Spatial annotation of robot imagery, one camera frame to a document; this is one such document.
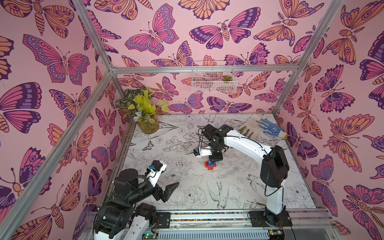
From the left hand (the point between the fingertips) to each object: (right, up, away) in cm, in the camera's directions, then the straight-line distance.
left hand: (171, 174), depth 63 cm
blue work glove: (+67, +19, +47) cm, 84 cm away
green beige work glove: (+53, +22, +49) cm, 76 cm away
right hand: (+20, +4, +23) cm, 31 cm away
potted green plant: (-23, +33, +27) cm, 49 cm away
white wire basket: (+22, +52, +31) cm, 65 cm away
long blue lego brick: (+19, -1, +22) cm, 29 cm away
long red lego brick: (+19, -4, +26) cm, 32 cm away
